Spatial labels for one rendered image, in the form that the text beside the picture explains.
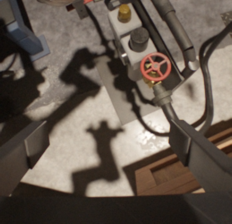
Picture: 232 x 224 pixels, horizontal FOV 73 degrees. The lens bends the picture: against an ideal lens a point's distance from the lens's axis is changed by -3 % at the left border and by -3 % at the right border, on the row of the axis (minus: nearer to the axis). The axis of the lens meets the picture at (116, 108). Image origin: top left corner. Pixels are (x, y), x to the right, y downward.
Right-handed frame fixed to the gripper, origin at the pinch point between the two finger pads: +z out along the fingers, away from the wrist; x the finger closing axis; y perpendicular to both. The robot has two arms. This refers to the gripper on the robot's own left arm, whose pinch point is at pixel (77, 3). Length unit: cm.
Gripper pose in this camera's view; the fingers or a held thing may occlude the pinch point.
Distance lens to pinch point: 54.9
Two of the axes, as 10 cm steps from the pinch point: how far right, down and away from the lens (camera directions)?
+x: -4.0, -9.0, 1.6
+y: 9.1, -4.1, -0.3
